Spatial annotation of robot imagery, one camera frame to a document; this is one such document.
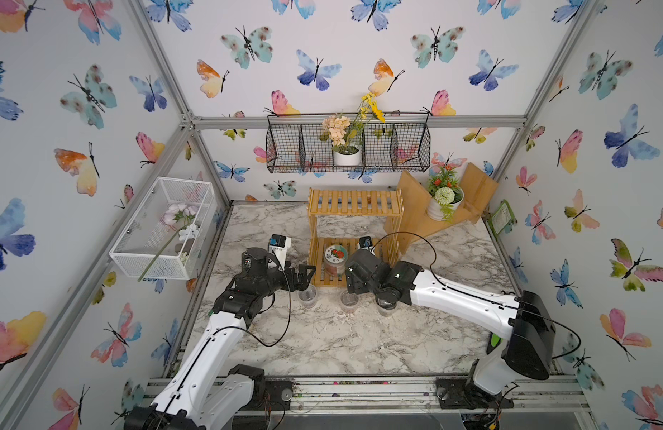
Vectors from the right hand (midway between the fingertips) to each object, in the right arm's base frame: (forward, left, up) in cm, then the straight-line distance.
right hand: (360, 273), depth 80 cm
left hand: (+1, +17, +3) cm, 17 cm away
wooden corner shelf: (+40, -45, -1) cm, 60 cm away
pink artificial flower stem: (+6, +50, +16) cm, 53 cm away
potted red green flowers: (+30, -28, +5) cm, 41 cm away
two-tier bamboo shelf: (+18, +4, +11) cm, 22 cm away
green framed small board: (+37, -58, -14) cm, 70 cm away
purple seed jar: (-3, +16, -11) cm, 20 cm away
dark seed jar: (-14, -6, +10) cm, 18 cm away
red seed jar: (-4, +3, -11) cm, 12 cm away
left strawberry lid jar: (+10, +8, -6) cm, 14 cm away
